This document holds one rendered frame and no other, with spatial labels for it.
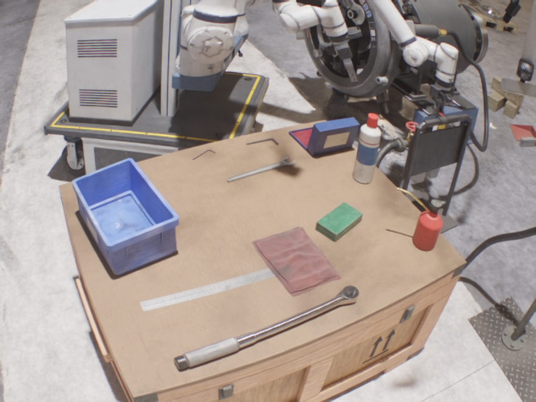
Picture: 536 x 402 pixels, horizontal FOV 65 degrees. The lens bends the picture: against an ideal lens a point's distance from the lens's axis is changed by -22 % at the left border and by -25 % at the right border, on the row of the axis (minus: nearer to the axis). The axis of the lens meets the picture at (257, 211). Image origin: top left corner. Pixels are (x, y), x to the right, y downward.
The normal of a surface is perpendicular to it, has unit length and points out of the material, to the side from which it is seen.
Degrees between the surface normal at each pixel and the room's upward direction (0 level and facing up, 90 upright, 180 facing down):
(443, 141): 90
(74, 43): 90
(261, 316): 0
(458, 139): 90
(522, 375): 0
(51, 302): 0
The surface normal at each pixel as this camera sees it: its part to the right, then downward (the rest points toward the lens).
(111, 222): 0.07, -0.77
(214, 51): 0.23, 0.76
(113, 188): 0.57, 0.55
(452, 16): 0.37, -0.11
